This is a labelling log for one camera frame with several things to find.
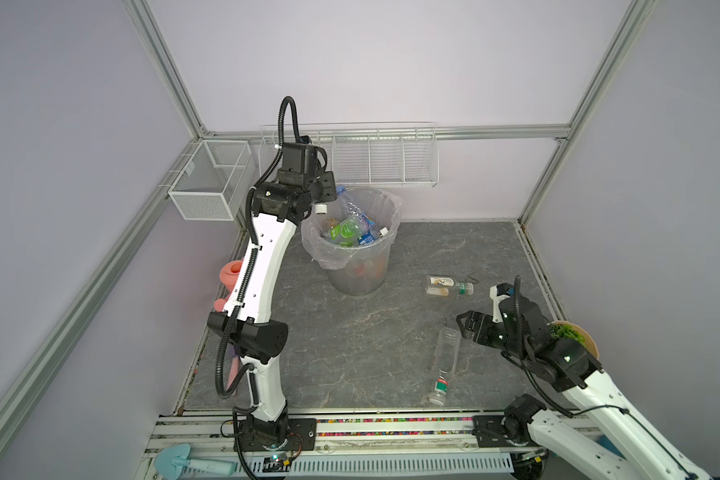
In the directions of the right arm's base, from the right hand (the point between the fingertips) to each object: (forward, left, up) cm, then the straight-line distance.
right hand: (470, 322), depth 74 cm
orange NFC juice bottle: (+19, +26, -3) cm, 32 cm away
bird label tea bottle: (+19, +3, -13) cm, 23 cm away
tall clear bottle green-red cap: (0, +3, -16) cm, 17 cm away
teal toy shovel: (-28, +72, -15) cm, 78 cm away
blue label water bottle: (+24, +25, +7) cm, 35 cm away
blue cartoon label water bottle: (+29, +27, +7) cm, 40 cm away
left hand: (+26, +36, +23) cm, 50 cm away
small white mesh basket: (+47, +79, +9) cm, 92 cm away
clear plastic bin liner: (+36, +22, +7) cm, 43 cm away
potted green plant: (+1, -27, -6) cm, 28 cm away
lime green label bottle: (+23, +32, +9) cm, 40 cm away
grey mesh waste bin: (+18, +34, -9) cm, 39 cm away
